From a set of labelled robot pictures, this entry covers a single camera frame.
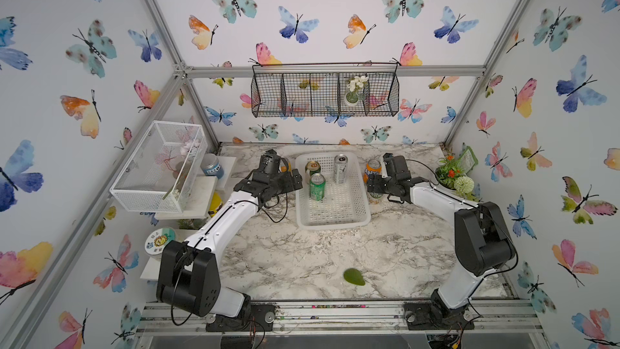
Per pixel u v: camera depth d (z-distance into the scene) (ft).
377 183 2.84
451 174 2.96
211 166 2.74
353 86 2.90
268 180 2.13
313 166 3.21
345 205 3.23
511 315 2.48
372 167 3.23
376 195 3.06
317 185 3.06
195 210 2.41
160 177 2.33
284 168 2.27
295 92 3.23
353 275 2.68
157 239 2.14
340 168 3.12
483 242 1.55
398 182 2.41
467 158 3.61
